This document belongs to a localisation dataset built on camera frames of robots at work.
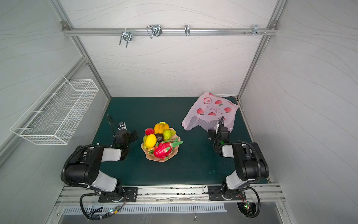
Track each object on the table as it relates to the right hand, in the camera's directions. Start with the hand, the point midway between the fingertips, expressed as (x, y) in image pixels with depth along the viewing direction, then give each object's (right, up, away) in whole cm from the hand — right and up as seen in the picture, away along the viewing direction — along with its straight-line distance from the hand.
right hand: (218, 128), depth 96 cm
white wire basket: (-89, +10, -27) cm, 94 cm away
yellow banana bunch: (-40, +1, -5) cm, 40 cm away
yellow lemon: (-44, -5, -14) cm, 47 cm away
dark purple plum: (-40, -4, -9) cm, 41 cm away
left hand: (-65, -2, -1) cm, 65 cm away
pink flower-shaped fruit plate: (-30, -13, -11) cm, 35 cm away
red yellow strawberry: (-45, -12, -13) cm, 48 cm away
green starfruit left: (-49, -5, -10) cm, 50 cm away
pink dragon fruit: (-36, -10, -16) cm, 40 cm away
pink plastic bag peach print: (-5, +13, +10) cm, 17 cm away
